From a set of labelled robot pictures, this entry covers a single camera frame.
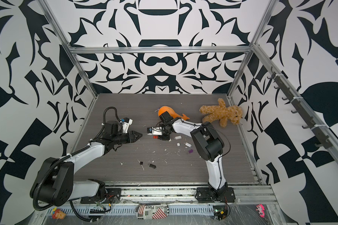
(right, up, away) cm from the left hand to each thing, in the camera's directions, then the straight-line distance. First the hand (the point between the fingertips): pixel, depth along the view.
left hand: (139, 133), depth 87 cm
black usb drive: (+8, -19, -2) cm, 21 cm away
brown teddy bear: (+56, +12, +14) cm, 58 cm away
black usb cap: (+1, -18, -2) cm, 18 cm away
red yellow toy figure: (-34, -35, -20) cm, 53 cm away
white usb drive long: (+30, -8, +5) cm, 32 cm away
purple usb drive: (+32, -12, +4) cm, 34 cm away
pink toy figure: (+64, -35, -16) cm, 75 cm away
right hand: (+11, -1, +10) cm, 15 cm away
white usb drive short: (+24, -4, +9) cm, 26 cm away
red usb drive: (+9, -4, +9) cm, 14 cm away
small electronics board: (+43, -37, -16) cm, 59 cm away
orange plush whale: (+18, +14, +14) cm, 27 cm away
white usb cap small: (+24, -8, +6) cm, 26 cm away
